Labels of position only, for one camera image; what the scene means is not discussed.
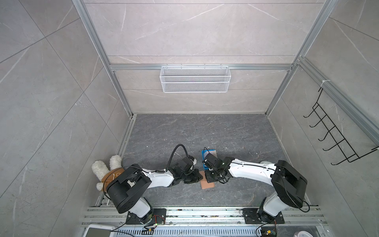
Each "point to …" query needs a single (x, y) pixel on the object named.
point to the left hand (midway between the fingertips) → (205, 176)
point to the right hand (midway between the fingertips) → (209, 178)
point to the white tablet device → (100, 230)
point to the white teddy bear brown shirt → (106, 175)
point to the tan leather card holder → (204, 183)
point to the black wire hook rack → (350, 154)
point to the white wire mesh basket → (195, 79)
